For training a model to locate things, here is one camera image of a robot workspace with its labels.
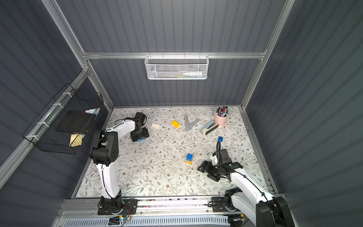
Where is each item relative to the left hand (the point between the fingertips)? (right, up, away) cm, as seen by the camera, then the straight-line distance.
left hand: (144, 137), depth 100 cm
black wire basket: (-35, +7, -38) cm, 52 cm away
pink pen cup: (+55, +16, +1) cm, 58 cm away
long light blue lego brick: (0, -1, -8) cm, 8 cm away
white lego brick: (+7, +8, +5) cm, 12 cm away
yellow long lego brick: (+22, +9, +7) cm, 25 cm away
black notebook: (-28, +12, -27) cm, 41 cm away
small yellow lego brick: (+31, -14, -12) cm, 36 cm away
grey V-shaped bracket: (+32, +8, +5) cm, 33 cm away
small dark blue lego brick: (+32, -10, -16) cm, 37 cm away
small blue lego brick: (+54, -1, -1) cm, 54 cm away
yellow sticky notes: (-19, +4, -39) cm, 44 cm away
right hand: (+40, -19, -18) cm, 48 cm away
